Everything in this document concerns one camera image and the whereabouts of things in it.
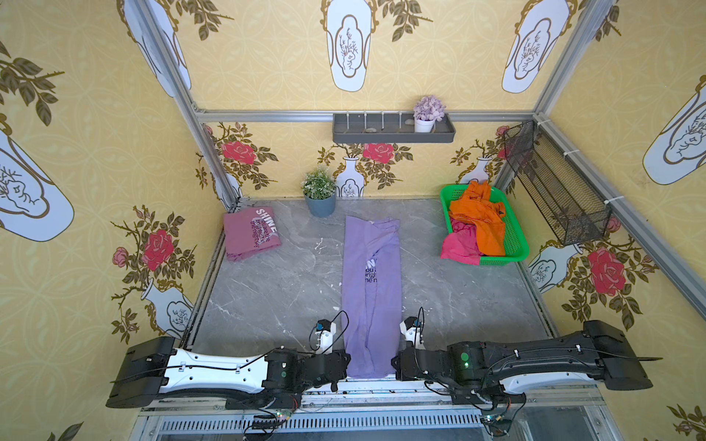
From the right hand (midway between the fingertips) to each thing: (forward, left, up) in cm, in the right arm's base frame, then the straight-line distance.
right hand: (391, 375), depth 73 cm
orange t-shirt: (+59, -35, +3) cm, 68 cm away
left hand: (+3, +10, -2) cm, 10 cm away
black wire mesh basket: (+43, -56, +18) cm, 73 cm away
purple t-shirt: (+25, +6, -5) cm, 26 cm away
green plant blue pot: (+61, +26, +8) cm, 67 cm away
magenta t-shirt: (+41, -25, +4) cm, 48 cm away
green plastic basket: (+43, -45, 0) cm, 63 cm away
